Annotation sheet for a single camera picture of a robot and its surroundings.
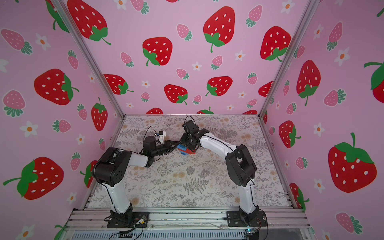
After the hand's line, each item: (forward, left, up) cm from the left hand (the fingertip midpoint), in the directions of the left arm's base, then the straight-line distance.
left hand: (180, 144), depth 93 cm
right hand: (+1, -2, +2) cm, 3 cm away
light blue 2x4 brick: (-2, -1, 0) cm, 2 cm away
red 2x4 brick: (-2, -7, -5) cm, 9 cm away
